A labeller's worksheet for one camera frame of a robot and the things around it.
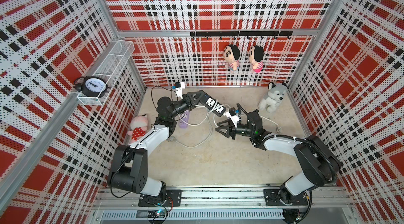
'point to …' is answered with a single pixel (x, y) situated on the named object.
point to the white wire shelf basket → (110, 70)
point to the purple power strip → (184, 119)
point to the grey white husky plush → (273, 97)
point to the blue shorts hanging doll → (231, 55)
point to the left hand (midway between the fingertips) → (207, 94)
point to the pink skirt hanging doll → (255, 56)
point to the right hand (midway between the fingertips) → (219, 126)
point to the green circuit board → (157, 213)
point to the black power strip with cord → (212, 104)
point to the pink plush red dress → (139, 125)
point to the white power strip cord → (172, 139)
